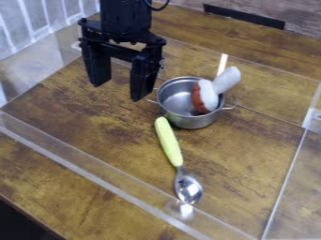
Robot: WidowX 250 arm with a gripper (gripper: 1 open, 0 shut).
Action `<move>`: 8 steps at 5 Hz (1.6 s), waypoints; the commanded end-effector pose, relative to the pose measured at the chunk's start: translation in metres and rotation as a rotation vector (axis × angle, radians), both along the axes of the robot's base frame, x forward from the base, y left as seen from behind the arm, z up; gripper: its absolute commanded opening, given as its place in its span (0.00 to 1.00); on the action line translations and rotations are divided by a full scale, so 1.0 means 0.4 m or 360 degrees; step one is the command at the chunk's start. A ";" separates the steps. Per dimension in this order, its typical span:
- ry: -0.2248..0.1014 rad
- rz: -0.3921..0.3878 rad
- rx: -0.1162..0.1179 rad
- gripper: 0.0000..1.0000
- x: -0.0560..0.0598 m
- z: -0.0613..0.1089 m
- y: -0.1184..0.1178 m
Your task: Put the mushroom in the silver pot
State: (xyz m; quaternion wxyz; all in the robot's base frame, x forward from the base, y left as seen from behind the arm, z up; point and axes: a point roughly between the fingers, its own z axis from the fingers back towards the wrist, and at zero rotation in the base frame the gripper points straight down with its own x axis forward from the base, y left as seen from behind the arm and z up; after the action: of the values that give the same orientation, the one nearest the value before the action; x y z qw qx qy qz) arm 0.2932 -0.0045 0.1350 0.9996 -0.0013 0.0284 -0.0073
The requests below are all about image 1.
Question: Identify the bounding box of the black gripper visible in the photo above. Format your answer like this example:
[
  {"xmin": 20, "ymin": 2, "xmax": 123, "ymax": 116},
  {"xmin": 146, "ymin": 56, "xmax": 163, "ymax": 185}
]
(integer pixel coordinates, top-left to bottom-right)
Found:
[{"xmin": 78, "ymin": 0, "xmax": 167, "ymax": 101}]

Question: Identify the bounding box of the silver metal pot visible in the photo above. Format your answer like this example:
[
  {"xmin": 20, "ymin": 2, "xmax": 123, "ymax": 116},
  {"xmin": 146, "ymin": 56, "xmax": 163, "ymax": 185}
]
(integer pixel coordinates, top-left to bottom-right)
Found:
[{"xmin": 147, "ymin": 76, "xmax": 238, "ymax": 129}]

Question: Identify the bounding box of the white and brown plush mushroom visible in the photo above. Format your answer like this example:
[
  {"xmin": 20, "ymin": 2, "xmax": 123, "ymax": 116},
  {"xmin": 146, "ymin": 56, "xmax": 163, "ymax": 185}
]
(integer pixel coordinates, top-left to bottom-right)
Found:
[{"xmin": 191, "ymin": 67, "xmax": 241, "ymax": 113}]

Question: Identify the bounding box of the yellow handled metal spoon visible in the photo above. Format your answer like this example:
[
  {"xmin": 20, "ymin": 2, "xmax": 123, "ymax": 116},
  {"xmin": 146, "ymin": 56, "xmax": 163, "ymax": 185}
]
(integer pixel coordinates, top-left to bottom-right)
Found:
[{"xmin": 154, "ymin": 117, "xmax": 203, "ymax": 204}]

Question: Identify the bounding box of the black strip on table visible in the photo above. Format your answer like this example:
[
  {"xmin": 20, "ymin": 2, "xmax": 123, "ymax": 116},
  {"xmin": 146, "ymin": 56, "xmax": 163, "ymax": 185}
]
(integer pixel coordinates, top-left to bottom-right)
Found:
[{"xmin": 203, "ymin": 3, "xmax": 286, "ymax": 30}]

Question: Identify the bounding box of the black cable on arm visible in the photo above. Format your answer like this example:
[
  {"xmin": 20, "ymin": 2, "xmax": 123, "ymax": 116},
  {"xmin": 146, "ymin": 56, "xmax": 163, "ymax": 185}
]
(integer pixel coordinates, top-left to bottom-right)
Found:
[{"xmin": 143, "ymin": 0, "xmax": 171, "ymax": 12}]

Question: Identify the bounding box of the clear acrylic barrier wall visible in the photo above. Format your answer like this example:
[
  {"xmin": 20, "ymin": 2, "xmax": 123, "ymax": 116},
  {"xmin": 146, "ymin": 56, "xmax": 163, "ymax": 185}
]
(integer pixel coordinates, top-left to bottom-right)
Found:
[{"xmin": 0, "ymin": 111, "xmax": 256, "ymax": 240}]

